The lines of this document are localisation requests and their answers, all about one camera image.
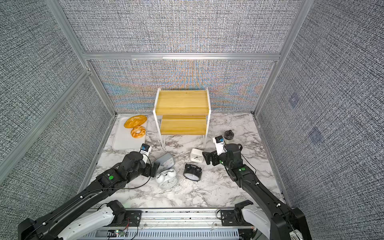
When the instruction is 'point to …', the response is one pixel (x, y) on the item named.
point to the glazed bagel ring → (138, 135)
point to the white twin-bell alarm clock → (167, 179)
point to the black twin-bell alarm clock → (192, 172)
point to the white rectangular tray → (123, 139)
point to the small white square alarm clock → (196, 155)
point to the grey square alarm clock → (166, 161)
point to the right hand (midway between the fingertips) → (210, 146)
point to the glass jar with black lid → (229, 135)
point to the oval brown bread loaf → (135, 121)
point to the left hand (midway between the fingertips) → (154, 160)
